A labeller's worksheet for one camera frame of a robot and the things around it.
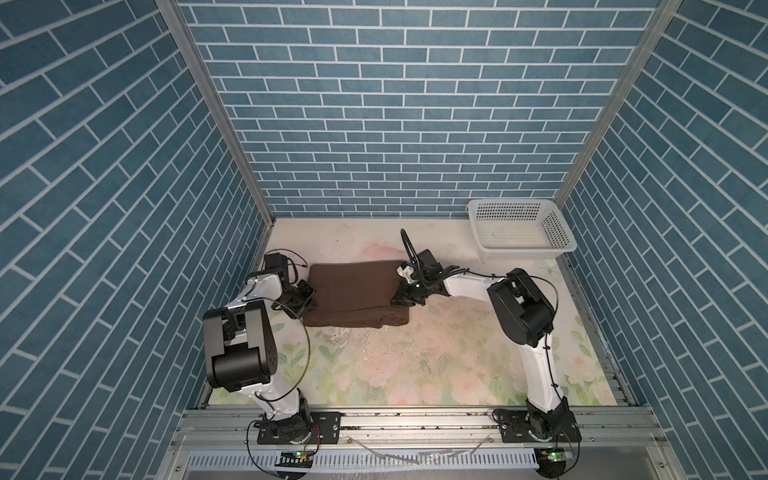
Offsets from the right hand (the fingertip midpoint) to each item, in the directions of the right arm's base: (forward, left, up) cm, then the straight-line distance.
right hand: (388, 299), depth 95 cm
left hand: (-3, +21, +3) cm, 22 cm away
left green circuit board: (-43, +18, -5) cm, 47 cm away
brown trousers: (0, +10, +3) cm, 10 cm away
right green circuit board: (-38, -44, -5) cm, 58 cm away
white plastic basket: (+38, -50, -3) cm, 63 cm away
